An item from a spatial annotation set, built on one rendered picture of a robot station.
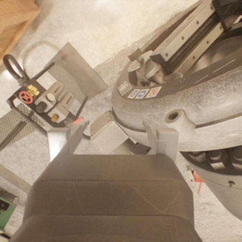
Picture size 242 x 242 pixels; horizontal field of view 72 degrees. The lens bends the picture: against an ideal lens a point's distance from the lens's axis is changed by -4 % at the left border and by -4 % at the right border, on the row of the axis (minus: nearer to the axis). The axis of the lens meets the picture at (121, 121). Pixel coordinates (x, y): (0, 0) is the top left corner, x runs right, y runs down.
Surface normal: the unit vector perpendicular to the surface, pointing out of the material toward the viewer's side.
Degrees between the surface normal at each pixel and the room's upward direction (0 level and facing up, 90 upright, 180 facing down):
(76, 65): 0
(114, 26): 0
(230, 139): 12
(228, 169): 90
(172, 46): 38
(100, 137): 22
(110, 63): 0
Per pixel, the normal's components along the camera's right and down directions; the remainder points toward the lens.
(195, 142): -0.40, 0.73
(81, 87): -0.11, 0.62
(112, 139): 0.18, 0.40
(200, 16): 0.38, 0.22
